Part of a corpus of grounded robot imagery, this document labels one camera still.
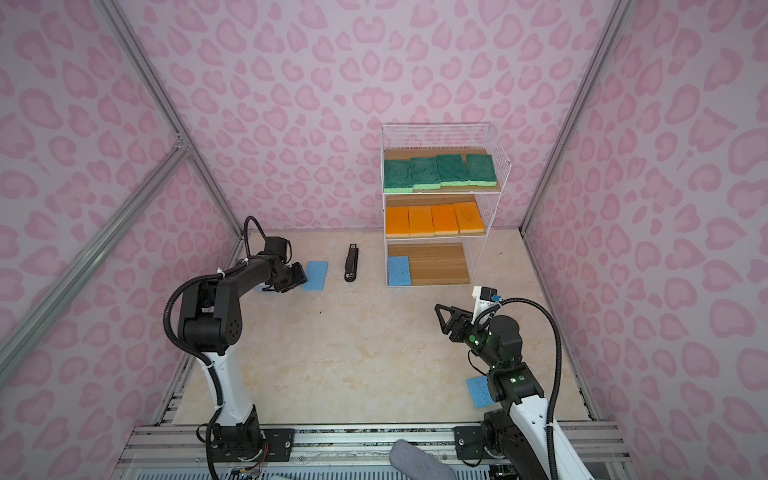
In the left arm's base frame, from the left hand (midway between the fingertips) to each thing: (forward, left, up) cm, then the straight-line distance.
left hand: (304, 274), depth 103 cm
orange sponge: (-1, -32, +25) cm, 41 cm away
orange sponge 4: (+2, -53, +24) cm, 58 cm away
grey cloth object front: (-54, -35, +1) cm, 65 cm away
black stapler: (+5, -16, -1) cm, 17 cm away
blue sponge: (+2, -3, -2) cm, 5 cm away
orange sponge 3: (+2, -46, +23) cm, 51 cm away
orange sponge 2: (0, -39, +23) cm, 46 cm away
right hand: (-24, -43, +17) cm, 52 cm away
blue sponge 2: (+1, -33, 0) cm, 33 cm away
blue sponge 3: (-39, -53, -2) cm, 66 cm away
